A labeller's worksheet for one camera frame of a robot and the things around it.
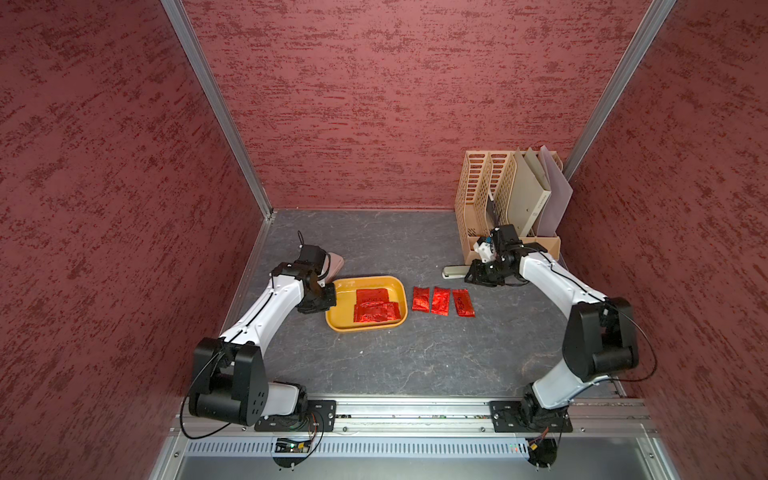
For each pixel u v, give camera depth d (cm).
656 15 71
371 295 92
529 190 94
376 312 89
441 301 95
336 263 101
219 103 87
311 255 69
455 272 101
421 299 94
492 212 110
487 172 110
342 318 90
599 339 46
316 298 71
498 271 75
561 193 91
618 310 46
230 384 41
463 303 95
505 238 73
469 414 76
